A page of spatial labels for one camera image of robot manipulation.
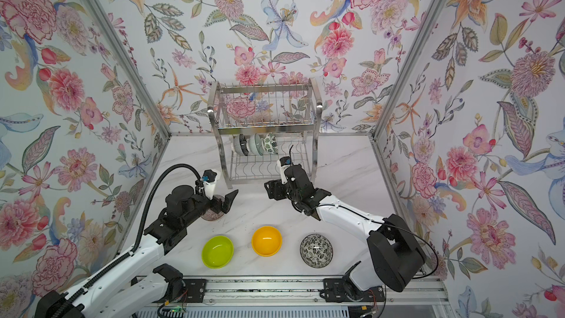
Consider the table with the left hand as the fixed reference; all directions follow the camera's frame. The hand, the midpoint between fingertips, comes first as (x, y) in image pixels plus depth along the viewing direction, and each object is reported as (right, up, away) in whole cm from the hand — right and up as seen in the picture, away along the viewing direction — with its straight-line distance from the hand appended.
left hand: (229, 186), depth 78 cm
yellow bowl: (+13, -21, +5) cm, 25 cm away
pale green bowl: (+7, +16, +23) cm, 29 cm away
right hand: (+15, +1, +7) cm, 17 cm away
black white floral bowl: (+31, -24, +4) cm, 40 cm away
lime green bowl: (-5, -24, +2) cm, 25 cm away
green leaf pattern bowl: (+13, +16, +23) cm, 31 cm away
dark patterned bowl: (0, +16, +23) cm, 28 cm away
